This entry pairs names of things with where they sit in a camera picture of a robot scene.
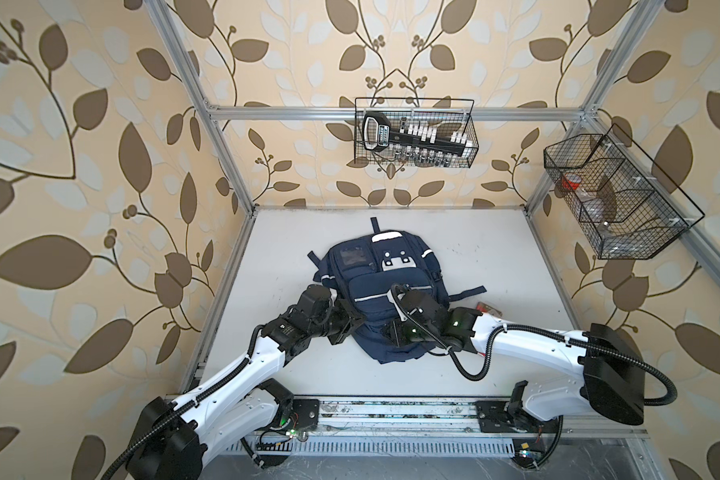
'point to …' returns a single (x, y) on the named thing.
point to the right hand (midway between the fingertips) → (384, 334)
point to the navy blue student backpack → (365, 268)
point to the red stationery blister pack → (487, 308)
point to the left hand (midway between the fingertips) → (370, 315)
